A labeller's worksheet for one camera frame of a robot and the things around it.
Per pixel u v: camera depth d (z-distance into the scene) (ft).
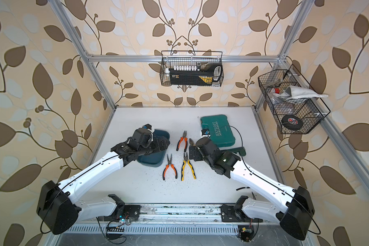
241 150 3.13
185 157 3.07
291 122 2.35
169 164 2.98
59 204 1.28
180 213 2.47
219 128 3.34
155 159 2.92
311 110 2.14
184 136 3.37
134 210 2.49
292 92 2.07
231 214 2.41
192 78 2.77
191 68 2.71
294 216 1.23
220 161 1.79
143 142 2.04
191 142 3.25
